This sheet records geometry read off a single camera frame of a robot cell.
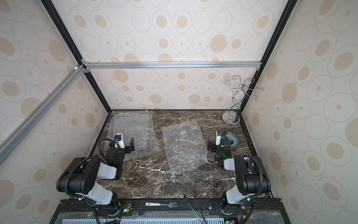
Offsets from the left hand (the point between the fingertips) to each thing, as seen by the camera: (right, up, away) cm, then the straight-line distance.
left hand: (128, 136), depth 89 cm
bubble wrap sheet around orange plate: (0, +7, +20) cm, 21 cm away
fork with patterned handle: (+28, -35, -15) cm, 48 cm away
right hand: (+62, -3, +6) cm, 62 cm away
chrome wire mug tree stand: (+76, +14, +24) cm, 80 cm away
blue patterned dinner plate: (+71, -2, +12) cm, 72 cm away
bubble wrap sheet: (+37, -8, +9) cm, 38 cm away
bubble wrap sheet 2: (-1, +8, +20) cm, 22 cm away
